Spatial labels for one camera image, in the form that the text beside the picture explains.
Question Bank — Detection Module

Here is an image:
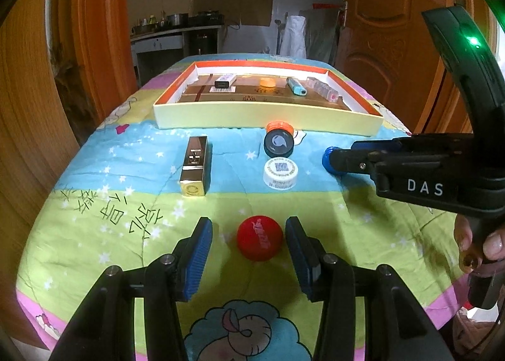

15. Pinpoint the printed sheep blanket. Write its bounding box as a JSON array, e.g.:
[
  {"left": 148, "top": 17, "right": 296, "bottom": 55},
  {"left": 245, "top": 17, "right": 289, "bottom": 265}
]
[{"left": 16, "top": 52, "right": 474, "bottom": 361}]

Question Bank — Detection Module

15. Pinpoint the brown wooden door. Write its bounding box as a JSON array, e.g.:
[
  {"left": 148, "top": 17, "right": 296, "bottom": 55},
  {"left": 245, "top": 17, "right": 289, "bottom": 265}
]
[{"left": 335, "top": 0, "right": 474, "bottom": 135}]

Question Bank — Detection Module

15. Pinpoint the clear printed lighter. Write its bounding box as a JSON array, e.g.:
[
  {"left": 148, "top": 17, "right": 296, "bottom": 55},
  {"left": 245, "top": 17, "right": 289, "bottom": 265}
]
[{"left": 306, "top": 76, "right": 340, "bottom": 103}]

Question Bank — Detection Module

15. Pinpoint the person's right hand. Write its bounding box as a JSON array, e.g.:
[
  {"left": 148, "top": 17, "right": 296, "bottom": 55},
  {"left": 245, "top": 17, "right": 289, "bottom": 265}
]
[{"left": 453, "top": 213, "right": 505, "bottom": 273}]

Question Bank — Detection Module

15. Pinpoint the black bottle cap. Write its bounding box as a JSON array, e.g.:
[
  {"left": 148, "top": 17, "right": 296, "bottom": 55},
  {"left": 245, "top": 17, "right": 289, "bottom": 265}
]
[{"left": 263, "top": 129, "right": 294, "bottom": 158}]

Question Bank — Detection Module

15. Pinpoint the shallow white orange box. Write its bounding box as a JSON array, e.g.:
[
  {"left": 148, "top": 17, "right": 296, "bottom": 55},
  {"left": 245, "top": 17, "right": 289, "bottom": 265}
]
[{"left": 152, "top": 60, "right": 384, "bottom": 137}]

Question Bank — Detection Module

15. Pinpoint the door handle with red strip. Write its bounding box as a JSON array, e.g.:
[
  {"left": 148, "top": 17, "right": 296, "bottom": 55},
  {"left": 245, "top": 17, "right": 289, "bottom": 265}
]
[{"left": 313, "top": 0, "right": 350, "bottom": 34}]

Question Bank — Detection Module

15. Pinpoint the clear plastic roll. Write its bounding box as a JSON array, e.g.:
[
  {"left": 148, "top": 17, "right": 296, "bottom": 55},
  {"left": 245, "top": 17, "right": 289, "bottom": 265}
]
[{"left": 306, "top": 10, "right": 340, "bottom": 66}]

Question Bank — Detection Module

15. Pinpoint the white bottle cap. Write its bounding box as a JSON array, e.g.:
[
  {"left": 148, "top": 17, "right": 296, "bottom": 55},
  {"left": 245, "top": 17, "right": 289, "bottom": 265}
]
[{"left": 263, "top": 158, "right": 299, "bottom": 191}]

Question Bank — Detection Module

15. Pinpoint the blue bottle cap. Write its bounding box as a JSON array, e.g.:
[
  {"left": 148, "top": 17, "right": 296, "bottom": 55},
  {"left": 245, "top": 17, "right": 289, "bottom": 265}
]
[{"left": 320, "top": 147, "right": 337, "bottom": 175}]

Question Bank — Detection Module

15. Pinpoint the orange wooden door frame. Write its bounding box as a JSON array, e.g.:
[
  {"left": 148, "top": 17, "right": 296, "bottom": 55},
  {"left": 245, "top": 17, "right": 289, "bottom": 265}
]
[{"left": 51, "top": 0, "right": 139, "bottom": 141}]

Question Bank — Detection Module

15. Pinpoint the red bottle cap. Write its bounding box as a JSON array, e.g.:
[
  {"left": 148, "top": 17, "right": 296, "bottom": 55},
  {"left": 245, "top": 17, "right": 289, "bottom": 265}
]
[{"left": 236, "top": 216, "right": 284, "bottom": 262}]

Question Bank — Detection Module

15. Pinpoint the kitchen counter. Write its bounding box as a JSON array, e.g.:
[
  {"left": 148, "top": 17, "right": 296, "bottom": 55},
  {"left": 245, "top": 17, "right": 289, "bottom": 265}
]
[{"left": 130, "top": 24, "right": 223, "bottom": 70}]

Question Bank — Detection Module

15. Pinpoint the white plastic roll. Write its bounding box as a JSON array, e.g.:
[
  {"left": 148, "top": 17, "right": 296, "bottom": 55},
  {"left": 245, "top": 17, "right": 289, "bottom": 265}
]
[{"left": 285, "top": 15, "right": 307, "bottom": 59}]

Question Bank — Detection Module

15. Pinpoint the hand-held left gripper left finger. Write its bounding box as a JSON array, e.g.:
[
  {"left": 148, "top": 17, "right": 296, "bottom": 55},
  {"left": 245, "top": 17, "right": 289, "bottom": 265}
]
[{"left": 49, "top": 216, "right": 214, "bottom": 361}]

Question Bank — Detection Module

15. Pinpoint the wood grain panel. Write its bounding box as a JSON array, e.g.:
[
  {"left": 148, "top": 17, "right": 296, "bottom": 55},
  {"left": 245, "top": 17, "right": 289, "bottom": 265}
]
[{"left": 0, "top": 0, "right": 80, "bottom": 204}]

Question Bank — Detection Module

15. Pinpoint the white rectangular stick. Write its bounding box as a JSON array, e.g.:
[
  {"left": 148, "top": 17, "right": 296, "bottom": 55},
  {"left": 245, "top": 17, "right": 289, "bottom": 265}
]
[{"left": 213, "top": 74, "right": 238, "bottom": 89}]

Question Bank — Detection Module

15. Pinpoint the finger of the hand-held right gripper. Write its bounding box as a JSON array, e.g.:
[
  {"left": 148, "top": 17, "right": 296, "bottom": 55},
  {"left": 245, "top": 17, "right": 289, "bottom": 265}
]
[
  {"left": 351, "top": 138, "right": 399, "bottom": 151},
  {"left": 330, "top": 148, "right": 379, "bottom": 177}
]

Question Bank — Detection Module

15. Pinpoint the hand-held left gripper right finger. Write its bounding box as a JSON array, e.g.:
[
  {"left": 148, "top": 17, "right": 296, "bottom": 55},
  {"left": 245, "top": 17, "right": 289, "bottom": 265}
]
[{"left": 285, "top": 216, "right": 454, "bottom": 361}]

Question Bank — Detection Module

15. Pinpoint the teal lighter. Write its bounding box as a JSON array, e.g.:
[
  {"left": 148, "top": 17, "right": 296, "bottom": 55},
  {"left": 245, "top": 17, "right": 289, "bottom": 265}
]
[{"left": 286, "top": 78, "right": 307, "bottom": 96}]

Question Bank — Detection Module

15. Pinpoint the gold rectangular box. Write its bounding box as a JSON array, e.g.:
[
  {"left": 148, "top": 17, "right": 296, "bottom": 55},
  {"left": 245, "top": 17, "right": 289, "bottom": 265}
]
[{"left": 179, "top": 135, "right": 214, "bottom": 198}]

